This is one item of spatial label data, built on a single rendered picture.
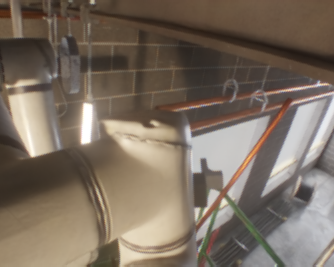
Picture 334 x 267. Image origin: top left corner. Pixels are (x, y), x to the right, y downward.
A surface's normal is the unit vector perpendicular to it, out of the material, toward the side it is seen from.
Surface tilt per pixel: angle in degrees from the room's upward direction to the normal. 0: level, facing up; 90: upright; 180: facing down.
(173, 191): 73
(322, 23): 90
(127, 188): 53
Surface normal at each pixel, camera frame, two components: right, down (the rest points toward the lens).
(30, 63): 0.67, 0.12
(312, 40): -0.79, 0.19
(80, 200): 0.58, -0.25
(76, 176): 0.39, -0.62
